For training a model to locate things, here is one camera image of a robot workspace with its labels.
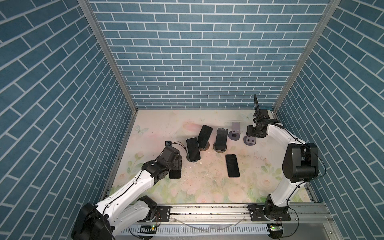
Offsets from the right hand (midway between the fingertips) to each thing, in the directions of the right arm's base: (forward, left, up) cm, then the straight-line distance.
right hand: (250, 130), depth 96 cm
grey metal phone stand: (+3, +9, -9) cm, 13 cm away
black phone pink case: (-22, +12, -9) cm, 27 cm away
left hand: (-24, +46, 0) cm, 52 cm away
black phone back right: (-8, +19, -1) cm, 20 cm away
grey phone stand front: (-5, +1, -4) cm, 6 cm away
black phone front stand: (-29, +46, -8) cm, 55 cm away
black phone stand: (-16, +36, +1) cm, 40 cm away
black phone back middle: (-6, +30, 0) cm, 31 cm away
